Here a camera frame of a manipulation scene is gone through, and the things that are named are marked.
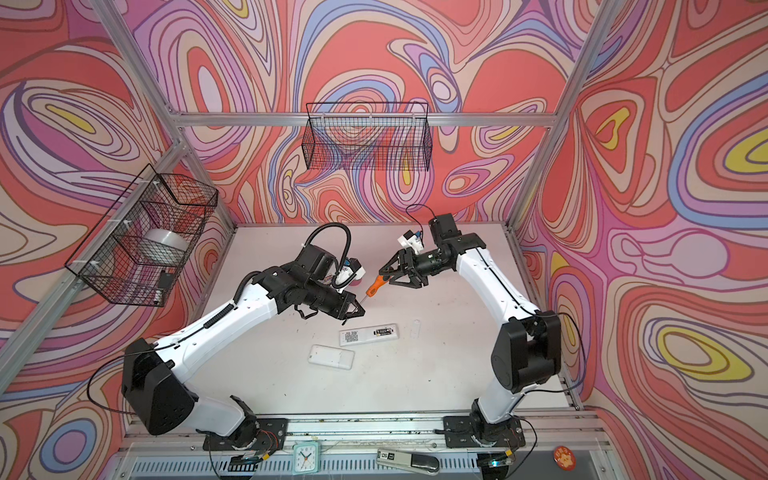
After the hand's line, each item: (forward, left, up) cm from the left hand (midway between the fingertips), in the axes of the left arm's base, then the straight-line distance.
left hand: (365, 311), depth 74 cm
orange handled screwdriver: (+5, -2, +3) cm, 6 cm away
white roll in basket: (+10, +48, +13) cm, 51 cm away
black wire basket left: (+11, +56, +12) cm, 58 cm away
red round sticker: (-29, -48, -19) cm, 59 cm away
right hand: (+6, -6, +3) cm, 9 cm away
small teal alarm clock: (-29, +14, -18) cm, 37 cm away
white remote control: (+2, +1, -18) cm, 18 cm away
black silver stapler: (-30, -10, -15) cm, 35 cm away
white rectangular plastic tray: (-5, +11, -18) cm, 21 cm away
